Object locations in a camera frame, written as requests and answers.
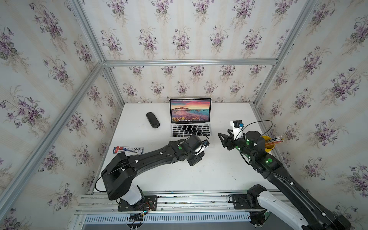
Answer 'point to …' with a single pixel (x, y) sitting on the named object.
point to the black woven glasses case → (153, 120)
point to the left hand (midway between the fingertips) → (198, 156)
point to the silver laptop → (189, 116)
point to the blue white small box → (129, 151)
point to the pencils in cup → (276, 140)
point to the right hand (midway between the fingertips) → (224, 132)
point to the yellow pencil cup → (268, 138)
